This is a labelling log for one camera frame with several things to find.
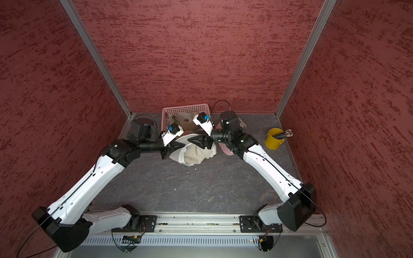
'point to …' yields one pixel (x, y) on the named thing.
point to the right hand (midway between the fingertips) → (192, 136)
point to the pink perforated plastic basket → (168, 112)
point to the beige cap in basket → (185, 120)
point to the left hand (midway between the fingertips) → (180, 146)
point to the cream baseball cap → (192, 152)
